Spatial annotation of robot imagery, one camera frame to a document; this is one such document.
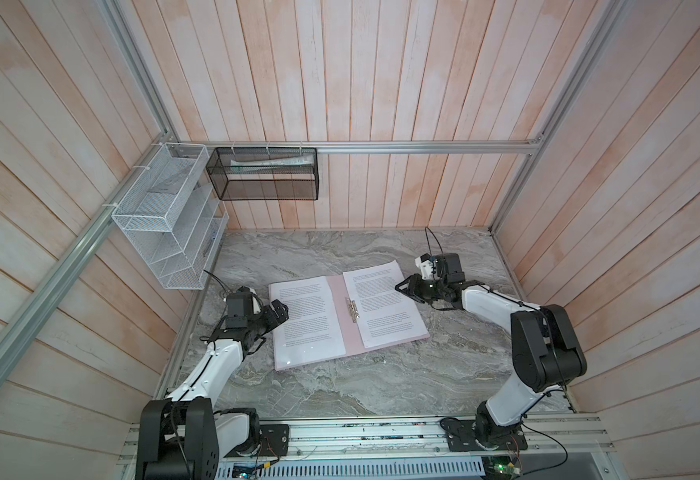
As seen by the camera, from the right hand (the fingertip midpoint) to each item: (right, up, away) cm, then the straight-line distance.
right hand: (398, 287), depth 93 cm
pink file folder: (-16, -13, 0) cm, 21 cm away
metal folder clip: (-14, -9, +4) cm, 17 cm away
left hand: (-37, -9, -5) cm, 38 cm away
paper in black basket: (-49, +38, -3) cm, 62 cm away
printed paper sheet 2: (-3, -9, +3) cm, 10 cm away
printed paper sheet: (-28, -14, -1) cm, 31 cm away
